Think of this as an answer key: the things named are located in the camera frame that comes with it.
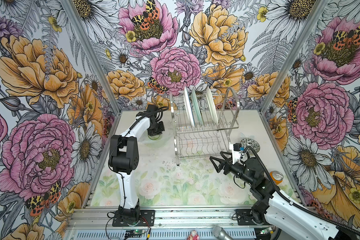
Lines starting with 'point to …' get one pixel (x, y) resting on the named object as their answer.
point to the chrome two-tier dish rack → (209, 139)
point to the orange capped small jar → (277, 176)
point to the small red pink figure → (193, 236)
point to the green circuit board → (134, 233)
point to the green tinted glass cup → (154, 137)
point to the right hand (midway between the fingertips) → (215, 160)
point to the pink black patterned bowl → (246, 142)
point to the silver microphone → (219, 231)
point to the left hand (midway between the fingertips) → (161, 135)
